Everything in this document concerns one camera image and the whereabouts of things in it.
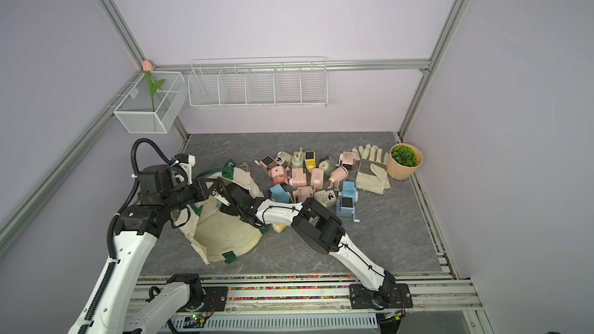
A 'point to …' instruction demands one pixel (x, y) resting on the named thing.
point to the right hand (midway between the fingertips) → (227, 192)
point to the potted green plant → (403, 161)
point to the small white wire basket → (140, 113)
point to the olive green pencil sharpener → (327, 165)
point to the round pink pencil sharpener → (338, 175)
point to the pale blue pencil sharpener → (345, 206)
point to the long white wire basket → (259, 82)
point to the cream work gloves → (371, 174)
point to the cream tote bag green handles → (216, 232)
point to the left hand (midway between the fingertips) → (216, 182)
